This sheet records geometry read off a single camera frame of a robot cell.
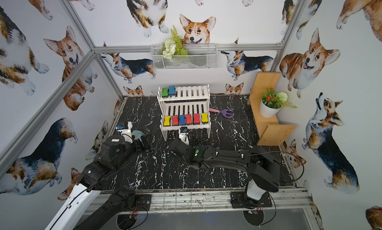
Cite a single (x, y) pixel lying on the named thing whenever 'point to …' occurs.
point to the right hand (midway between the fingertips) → (178, 139)
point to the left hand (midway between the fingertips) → (143, 131)
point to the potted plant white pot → (271, 103)
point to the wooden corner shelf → (271, 133)
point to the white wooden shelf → (184, 108)
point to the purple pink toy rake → (225, 112)
